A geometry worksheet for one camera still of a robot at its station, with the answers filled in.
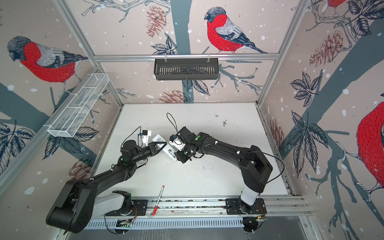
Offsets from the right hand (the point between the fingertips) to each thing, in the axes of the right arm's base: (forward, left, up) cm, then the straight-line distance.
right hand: (177, 159), depth 81 cm
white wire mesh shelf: (+11, +52, +23) cm, 58 cm away
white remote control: (+4, +6, +4) cm, 8 cm away
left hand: (+5, +6, +7) cm, 10 cm away
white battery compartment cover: (0, -17, -11) cm, 21 cm away
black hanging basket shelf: (+61, 0, +18) cm, 63 cm away
